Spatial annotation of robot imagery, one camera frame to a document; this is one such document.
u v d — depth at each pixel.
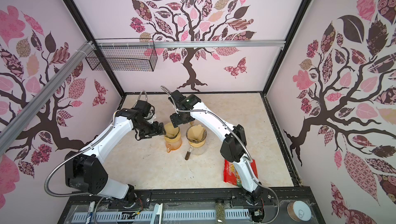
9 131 0.50
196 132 0.81
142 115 0.64
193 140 0.79
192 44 0.92
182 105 0.60
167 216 0.70
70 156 0.41
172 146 0.90
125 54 0.95
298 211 0.66
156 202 0.73
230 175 0.78
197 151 0.89
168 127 0.84
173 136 0.85
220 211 0.67
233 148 0.58
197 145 0.81
